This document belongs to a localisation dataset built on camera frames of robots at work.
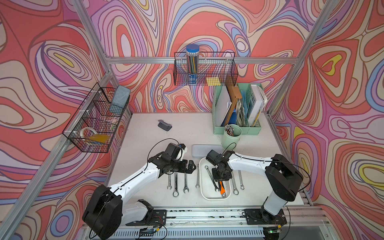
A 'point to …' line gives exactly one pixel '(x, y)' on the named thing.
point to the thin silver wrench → (197, 186)
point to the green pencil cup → (231, 135)
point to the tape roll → (82, 130)
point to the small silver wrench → (169, 185)
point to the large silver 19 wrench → (236, 192)
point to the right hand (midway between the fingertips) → (220, 182)
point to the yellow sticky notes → (213, 81)
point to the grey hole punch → (164, 125)
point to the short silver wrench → (241, 186)
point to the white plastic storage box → (209, 189)
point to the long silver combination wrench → (175, 193)
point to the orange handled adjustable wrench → (222, 190)
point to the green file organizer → (242, 104)
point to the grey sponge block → (120, 99)
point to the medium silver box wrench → (216, 188)
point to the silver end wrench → (186, 188)
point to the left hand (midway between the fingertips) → (190, 167)
